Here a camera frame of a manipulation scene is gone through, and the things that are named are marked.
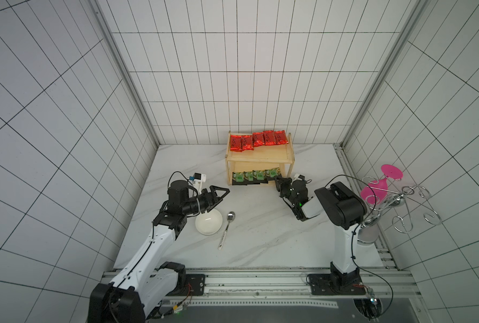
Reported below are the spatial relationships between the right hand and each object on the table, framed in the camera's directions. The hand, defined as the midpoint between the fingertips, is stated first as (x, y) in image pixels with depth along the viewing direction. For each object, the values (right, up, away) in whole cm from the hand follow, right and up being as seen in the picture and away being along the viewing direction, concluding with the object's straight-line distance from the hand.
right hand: (267, 175), depth 98 cm
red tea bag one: (-15, +16, -8) cm, 23 cm away
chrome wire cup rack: (+44, -24, -11) cm, 51 cm away
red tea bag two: (-10, +15, -8) cm, 20 cm away
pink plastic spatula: (+35, -3, -29) cm, 46 cm away
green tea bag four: (+4, +1, +3) cm, 5 cm away
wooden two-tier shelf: (-5, +9, -11) cm, 14 cm away
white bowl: (-27, -20, -12) cm, 36 cm away
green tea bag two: (-14, -1, +6) cm, 15 cm away
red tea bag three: (-5, +17, -7) cm, 20 cm away
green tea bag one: (-8, -1, +5) cm, 10 cm away
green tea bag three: (-3, 0, +5) cm, 6 cm away
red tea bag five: (+5, +18, -6) cm, 20 cm away
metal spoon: (-18, -18, -8) cm, 27 cm away
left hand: (-20, -7, -22) cm, 30 cm away
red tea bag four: (0, +19, -5) cm, 19 cm away
